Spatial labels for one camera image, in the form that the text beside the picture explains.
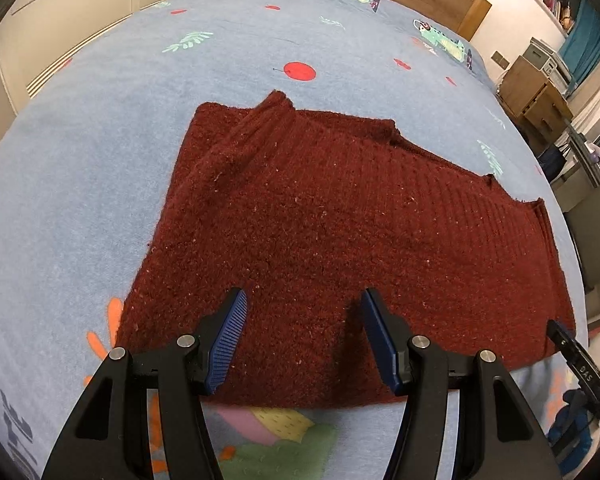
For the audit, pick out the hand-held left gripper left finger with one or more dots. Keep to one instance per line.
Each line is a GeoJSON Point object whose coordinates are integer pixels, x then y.
{"type": "Point", "coordinates": [225, 345]}

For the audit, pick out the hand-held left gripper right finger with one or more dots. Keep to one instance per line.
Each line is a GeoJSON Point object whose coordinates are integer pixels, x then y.
{"type": "Point", "coordinates": [380, 340]}

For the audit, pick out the grey printer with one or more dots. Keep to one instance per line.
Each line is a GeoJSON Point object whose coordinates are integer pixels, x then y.
{"type": "Point", "coordinates": [547, 60]}

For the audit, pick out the teal curtain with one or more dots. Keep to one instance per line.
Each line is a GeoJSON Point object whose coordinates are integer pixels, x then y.
{"type": "Point", "coordinates": [587, 45]}

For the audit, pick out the blue printed blanket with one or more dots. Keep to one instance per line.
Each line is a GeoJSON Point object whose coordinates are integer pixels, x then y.
{"type": "Point", "coordinates": [70, 200]}

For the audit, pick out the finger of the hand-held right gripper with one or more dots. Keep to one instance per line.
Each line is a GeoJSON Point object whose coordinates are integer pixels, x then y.
{"type": "Point", "coordinates": [562, 337]}

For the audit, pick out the white wardrobe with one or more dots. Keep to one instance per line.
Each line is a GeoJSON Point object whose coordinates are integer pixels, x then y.
{"type": "Point", "coordinates": [90, 5]}

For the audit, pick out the dark red knit sweater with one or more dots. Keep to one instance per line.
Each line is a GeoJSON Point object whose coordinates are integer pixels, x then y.
{"type": "Point", "coordinates": [330, 240]}

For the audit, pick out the wall switch plate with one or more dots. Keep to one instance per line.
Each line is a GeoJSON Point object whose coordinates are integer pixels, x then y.
{"type": "Point", "coordinates": [500, 59]}

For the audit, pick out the dark blue bag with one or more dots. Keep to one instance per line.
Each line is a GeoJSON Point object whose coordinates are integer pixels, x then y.
{"type": "Point", "coordinates": [551, 162]}

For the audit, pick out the wooden nightstand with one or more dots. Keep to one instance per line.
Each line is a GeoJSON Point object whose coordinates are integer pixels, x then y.
{"type": "Point", "coordinates": [530, 95]}

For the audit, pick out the blue fabric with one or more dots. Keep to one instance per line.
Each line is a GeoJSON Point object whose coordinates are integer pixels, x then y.
{"type": "Point", "coordinates": [570, 430]}

